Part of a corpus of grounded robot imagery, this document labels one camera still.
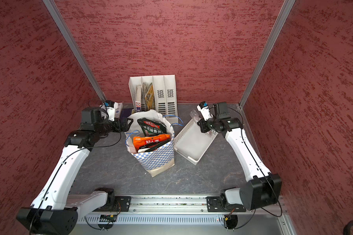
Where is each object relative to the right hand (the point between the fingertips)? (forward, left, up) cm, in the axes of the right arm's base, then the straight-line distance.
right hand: (198, 125), depth 79 cm
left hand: (-1, +39, +6) cm, 39 cm away
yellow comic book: (+29, +31, -7) cm, 44 cm away
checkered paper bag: (-17, +22, -5) cm, 28 cm away
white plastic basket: (+1, +3, -22) cm, 23 cm away
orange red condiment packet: (-11, +30, +3) cm, 32 cm away
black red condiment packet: (+4, +29, -7) cm, 30 cm away
